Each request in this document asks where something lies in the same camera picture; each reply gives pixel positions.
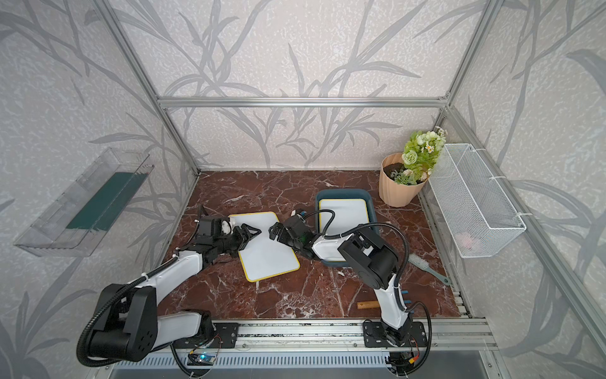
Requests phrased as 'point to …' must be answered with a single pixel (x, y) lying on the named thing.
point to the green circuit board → (202, 359)
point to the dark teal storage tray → (341, 194)
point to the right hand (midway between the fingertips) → (275, 234)
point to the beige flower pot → (393, 193)
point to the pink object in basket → (464, 238)
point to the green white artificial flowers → (420, 151)
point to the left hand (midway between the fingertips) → (258, 236)
